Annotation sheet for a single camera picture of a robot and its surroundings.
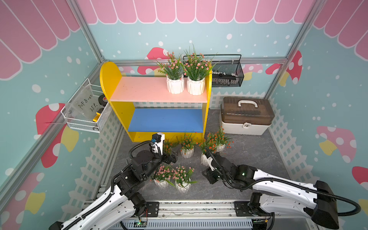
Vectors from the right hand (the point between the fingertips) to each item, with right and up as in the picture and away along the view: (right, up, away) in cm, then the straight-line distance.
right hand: (203, 173), depth 76 cm
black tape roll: (-56, +39, +4) cm, 68 cm away
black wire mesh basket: (+17, +59, +17) cm, 63 cm away
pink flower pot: (-11, 0, -5) cm, 12 cm away
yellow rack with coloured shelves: (-47, +40, +49) cm, 79 cm away
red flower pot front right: (+4, +14, +5) cm, 16 cm away
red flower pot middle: (-8, +14, +7) cm, 18 cm away
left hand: (-16, +16, -6) cm, 23 cm away
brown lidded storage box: (+28, +31, +12) cm, 43 cm away
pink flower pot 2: (-21, 0, -4) cm, 21 cm away
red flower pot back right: (+11, +16, +11) cm, 22 cm away
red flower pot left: (-20, +13, +6) cm, 25 cm away
